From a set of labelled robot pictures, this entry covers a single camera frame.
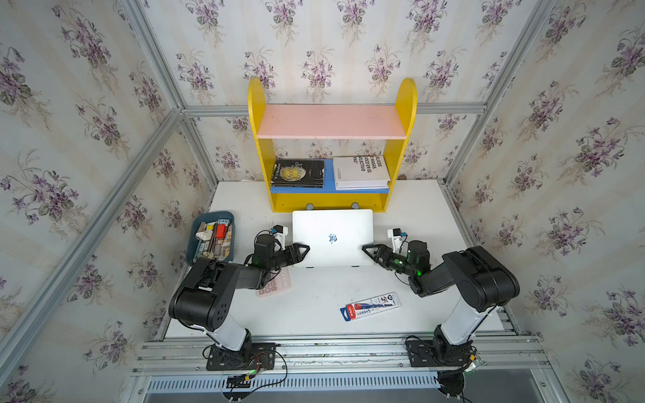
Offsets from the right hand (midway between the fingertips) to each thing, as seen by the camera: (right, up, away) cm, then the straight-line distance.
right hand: (368, 252), depth 89 cm
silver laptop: (-12, +5, +1) cm, 13 cm away
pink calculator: (-31, -10, -3) cm, 33 cm away
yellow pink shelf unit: (-13, +40, +25) cm, 49 cm away
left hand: (-22, -1, +2) cm, 22 cm away
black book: (-27, +30, +12) cm, 42 cm away
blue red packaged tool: (0, -16, -8) cm, 18 cm away
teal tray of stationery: (-61, +5, +8) cm, 62 cm away
